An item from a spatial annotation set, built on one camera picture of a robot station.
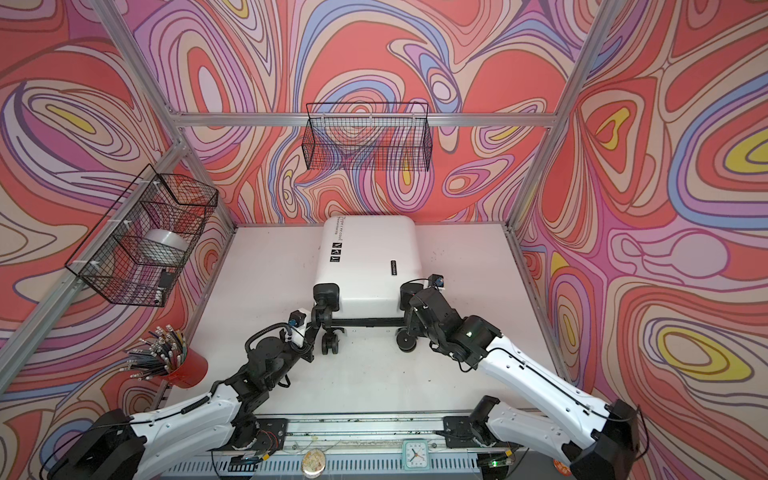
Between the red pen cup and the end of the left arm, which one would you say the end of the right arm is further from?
the red pen cup

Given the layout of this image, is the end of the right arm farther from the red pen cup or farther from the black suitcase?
the red pen cup

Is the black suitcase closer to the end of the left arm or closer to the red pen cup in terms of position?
the end of the left arm

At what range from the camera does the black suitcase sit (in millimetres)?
771
